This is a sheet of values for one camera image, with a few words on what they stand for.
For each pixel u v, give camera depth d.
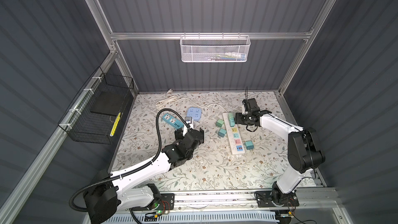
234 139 0.92
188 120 0.67
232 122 0.95
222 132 0.96
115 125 0.69
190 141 0.57
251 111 0.74
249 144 0.91
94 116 0.72
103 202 0.38
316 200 0.74
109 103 0.78
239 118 0.87
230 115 0.99
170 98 1.15
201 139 0.58
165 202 0.72
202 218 0.77
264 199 0.74
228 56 0.92
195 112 1.05
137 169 0.46
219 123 1.01
